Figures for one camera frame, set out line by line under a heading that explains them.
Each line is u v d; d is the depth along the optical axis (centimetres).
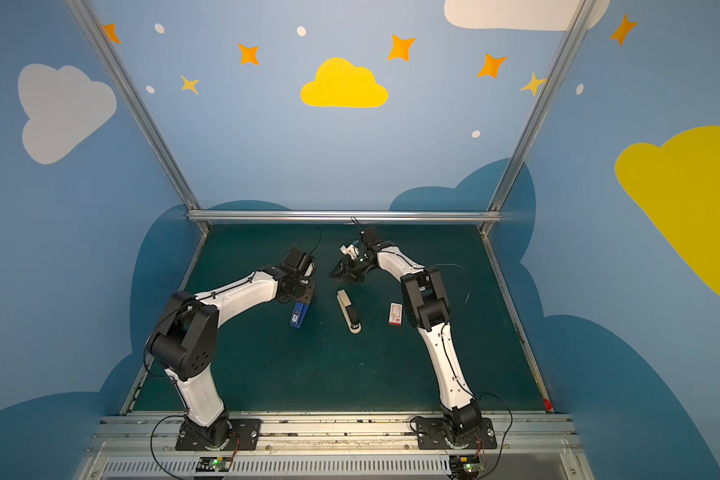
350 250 101
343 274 96
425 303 66
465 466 71
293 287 73
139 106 84
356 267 95
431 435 74
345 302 96
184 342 48
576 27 71
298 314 91
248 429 75
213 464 71
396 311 97
